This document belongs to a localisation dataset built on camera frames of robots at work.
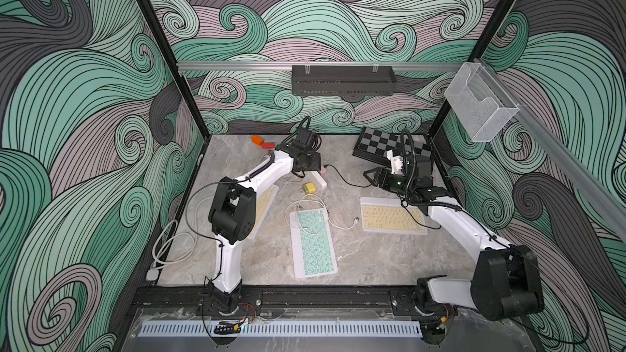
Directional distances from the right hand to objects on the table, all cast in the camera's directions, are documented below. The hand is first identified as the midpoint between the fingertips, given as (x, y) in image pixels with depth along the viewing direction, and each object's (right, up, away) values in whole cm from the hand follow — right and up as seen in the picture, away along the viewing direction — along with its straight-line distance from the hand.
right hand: (372, 175), depth 85 cm
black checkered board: (+8, +12, +28) cm, 31 cm away
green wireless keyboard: (-21, -27, -1) cm, 34 cm away
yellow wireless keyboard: (-41, -11, +12) cm, 44 cm away
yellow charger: (-22, -7, +13) cm, 26 cm away
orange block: (-48, +14, +33) cm, 60 cm away
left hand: (-20, +5, +8) cm, 22 cm away
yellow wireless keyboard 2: (+8, -16, +7) cm, 20 cm away
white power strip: (-18, -3, +16) cm, 24 cm away
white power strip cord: (-73, -26, +1) cm, 78 cm away
